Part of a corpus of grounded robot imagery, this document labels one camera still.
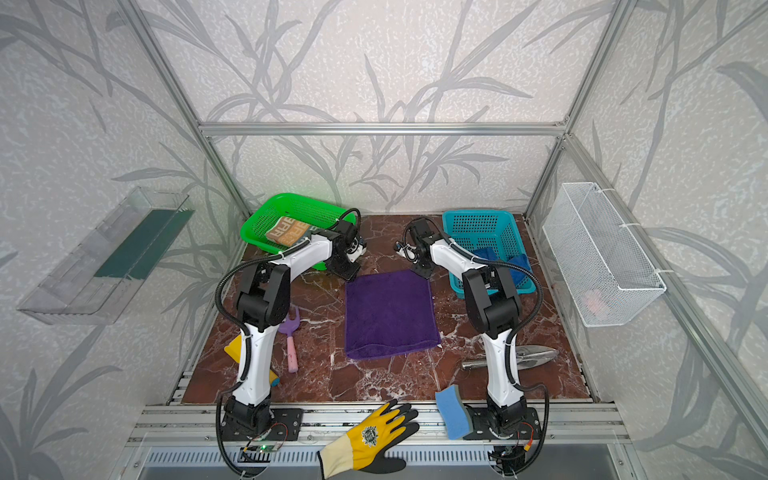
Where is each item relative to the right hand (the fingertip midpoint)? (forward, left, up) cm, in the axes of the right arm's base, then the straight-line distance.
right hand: (428, 254), depth 103 cm
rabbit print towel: (+12, +52, -2) cm, 53 cm away
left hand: (-3, +26, -2) cm, 26 cm away
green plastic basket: (+13, +64, 0) cm, 65 cm away
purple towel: (-20, +13, -4) cm, 24 cm away
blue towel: (-8, -28, +7) cm, 30 cm away
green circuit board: (-56, +44, -6) cm, 72 cm away
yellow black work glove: (-55, +17, -1) cm, 57 cm away
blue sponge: (-49, -4, -1) cm, 49 cm away
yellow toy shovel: (-32, +57, -2) cm, 65 cm away
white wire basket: (-27, -34, +31) cm, 54 cm away
